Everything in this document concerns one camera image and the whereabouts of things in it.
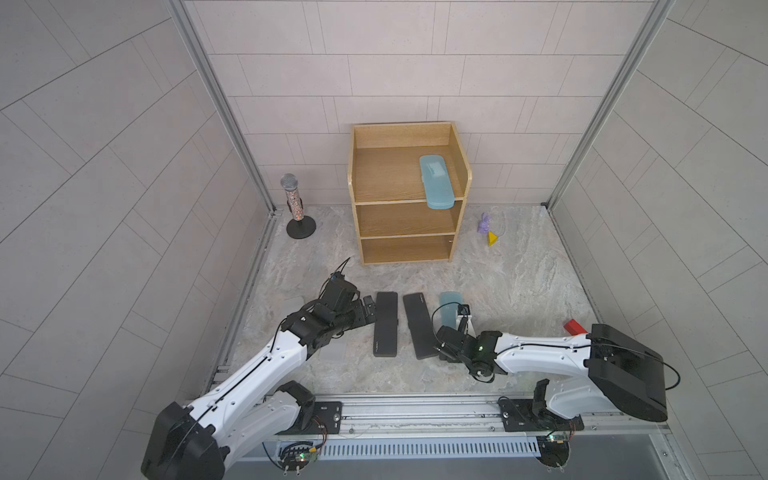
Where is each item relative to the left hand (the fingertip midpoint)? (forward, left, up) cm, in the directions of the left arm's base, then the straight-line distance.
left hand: (370, 309), depth 81 cm
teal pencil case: (+24, -18, +23) cm, 38 cm away
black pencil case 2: (-1, -14, -8) cm, 17 cm away
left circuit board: (-32, +15, -7) cm, 36 cm away
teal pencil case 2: (+6, -24, -8) cm, 26 cm away
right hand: (-7, -24, -12) cm, 27 cm away
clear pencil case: (-9, +9, -7) cm, 15 cm away
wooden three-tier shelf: (+27, -10, +22) cm, 36 cm away
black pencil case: (-2, -4, -7) cm, 8 cm away
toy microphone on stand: (+35, +28, -6) cm, 45 cm away
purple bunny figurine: (+35, -39, -4) cm, 52 cm away
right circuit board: (-31, -44, -8) cm, 54 cm away
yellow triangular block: (+30, -41, -5) cm, 51 cm away
